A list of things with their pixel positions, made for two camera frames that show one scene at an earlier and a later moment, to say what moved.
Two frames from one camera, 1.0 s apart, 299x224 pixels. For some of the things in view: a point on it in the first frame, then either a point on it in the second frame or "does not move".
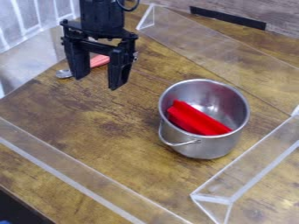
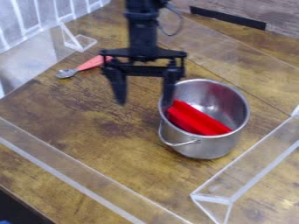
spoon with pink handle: [97, 61] does not move
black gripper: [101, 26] -> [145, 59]
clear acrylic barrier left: [29, 59] does not move
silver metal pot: [221, 101] does not move
